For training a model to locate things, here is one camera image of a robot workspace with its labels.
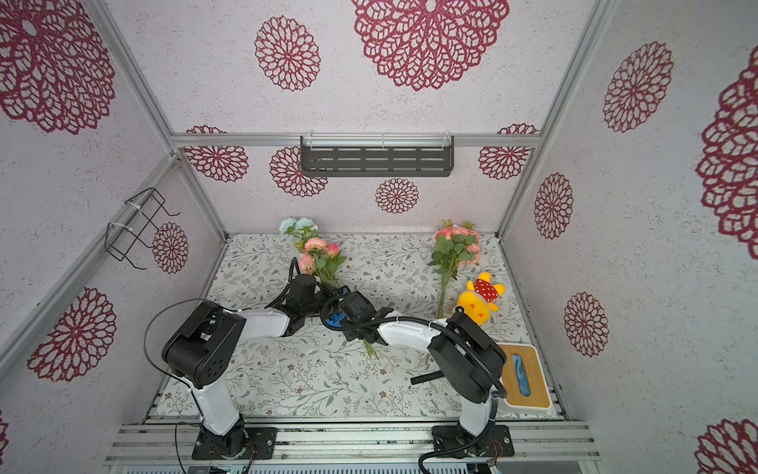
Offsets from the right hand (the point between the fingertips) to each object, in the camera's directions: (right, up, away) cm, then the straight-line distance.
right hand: (346, 318), depth 91 cm
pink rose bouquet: (+39, +24, +18) cm, 49 cm away
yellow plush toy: (+42, +5, +4) cm, 42 cm away
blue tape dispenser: (-4, -1, +1) cm, 4 cm away
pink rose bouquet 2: (-9, +19, +4) cm, 22 cm away
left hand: (+2, +8, +3) cm, 9 cm away
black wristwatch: (+24, -16, -5) cm, 29 cm away
